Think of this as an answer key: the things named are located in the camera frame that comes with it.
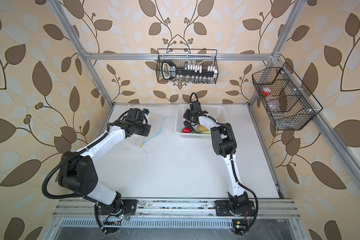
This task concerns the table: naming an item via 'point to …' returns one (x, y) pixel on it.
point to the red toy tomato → (186, 130)
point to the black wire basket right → (289, 105)
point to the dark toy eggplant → (187, 124)
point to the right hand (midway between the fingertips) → (187, 115)
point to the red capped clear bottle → (266, 92)
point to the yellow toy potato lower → (202, 128)
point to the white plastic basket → (217, 112)
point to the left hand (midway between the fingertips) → (148, 127)
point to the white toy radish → (206, 132)
